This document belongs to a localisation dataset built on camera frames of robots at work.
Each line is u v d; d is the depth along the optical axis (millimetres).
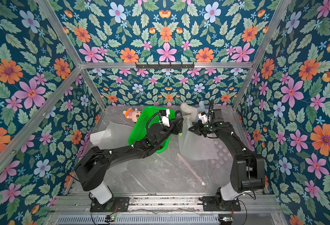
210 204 729
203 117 802
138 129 968
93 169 457
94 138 954
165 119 686
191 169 847
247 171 439
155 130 605
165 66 932
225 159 904
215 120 679
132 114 1065
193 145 933
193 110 1067
